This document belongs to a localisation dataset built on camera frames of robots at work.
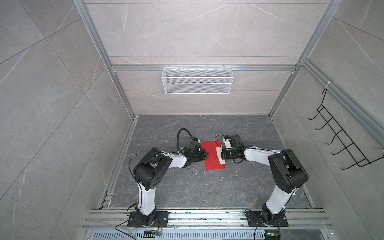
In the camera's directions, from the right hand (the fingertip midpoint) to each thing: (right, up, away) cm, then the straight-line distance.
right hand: (221, 152), depth 98 cm
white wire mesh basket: (-15, +49, +2) cm, 52 cm away
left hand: (-9, +1, -2) cm, 9 cm away
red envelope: (-6, -5, -4) cm, 9 cm away
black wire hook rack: (+50, +4, -38) cm, 63 cm away
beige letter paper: (-1, +1, 0) cm, 2 cm away
